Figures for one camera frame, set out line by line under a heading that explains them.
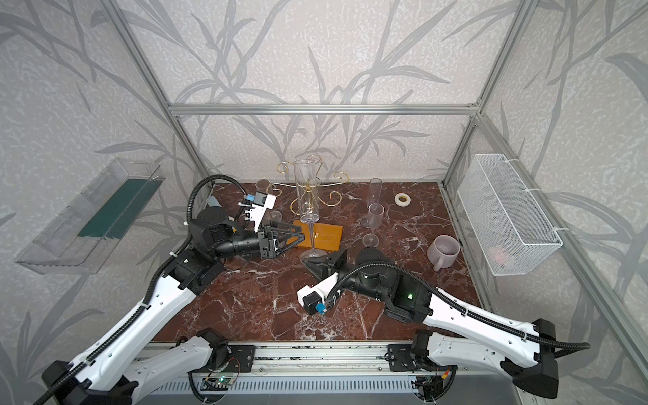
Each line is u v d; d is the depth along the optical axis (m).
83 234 0.64
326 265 0.52
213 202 1.13
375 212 0.98
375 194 0.94
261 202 0.56
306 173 0.53
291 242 0.56
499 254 0.73
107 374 0.38
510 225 0.62
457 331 0.44
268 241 0.53
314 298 0.48
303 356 0.75
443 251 0.95
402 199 1.13
